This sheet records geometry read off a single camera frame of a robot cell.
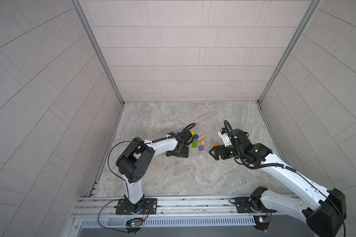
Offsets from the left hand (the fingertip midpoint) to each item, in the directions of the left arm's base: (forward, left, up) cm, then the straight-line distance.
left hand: (183, 152), depth 92 cm
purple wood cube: (+2, -11, +2) cm, 11 cm away
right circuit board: (-35, -37, +2) cm, 51 cm away
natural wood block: (+11, -14, +2) cm, 18 cm away
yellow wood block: (+12, -6, +3) cm, 14 cm away
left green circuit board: (-36, +21, +7) cm, 42 cm away
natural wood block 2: (-6, +5, +6) cm, 10 cm away
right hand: (-6, -17, +15) cm, 23 cm away
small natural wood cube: (+5, -13, +2) cm, 14 cm away
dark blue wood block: (+10, -9, +2) cm, 14 cm away
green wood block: (+6, -7, +1) cm, 10 cm away
